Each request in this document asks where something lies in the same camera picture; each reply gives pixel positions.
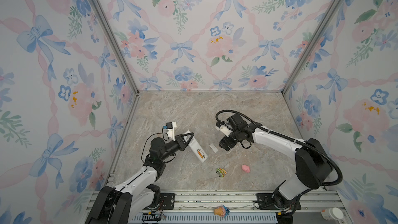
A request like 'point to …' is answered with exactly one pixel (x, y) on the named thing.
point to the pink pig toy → (245, 168)
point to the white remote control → (195, 146)
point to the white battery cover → (213, 146)
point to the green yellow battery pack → (222, 172)
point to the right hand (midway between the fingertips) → (224, 138)
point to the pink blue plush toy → (222, 211)
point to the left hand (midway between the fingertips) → (193, 134)
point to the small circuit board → (150, 216)
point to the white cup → (331, 213)
